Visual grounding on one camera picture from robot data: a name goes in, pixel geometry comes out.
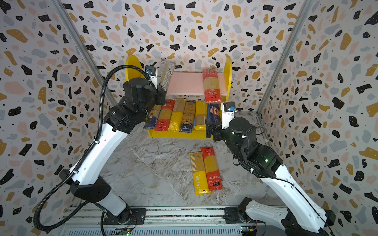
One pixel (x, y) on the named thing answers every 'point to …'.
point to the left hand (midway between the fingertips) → (158, 81)
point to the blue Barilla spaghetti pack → (213, 112)
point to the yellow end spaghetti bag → (201, 183)
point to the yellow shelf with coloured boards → (194, 100)
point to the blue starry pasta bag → (187, 123)
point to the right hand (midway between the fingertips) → (215, 116)
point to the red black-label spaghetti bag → (163, 120)
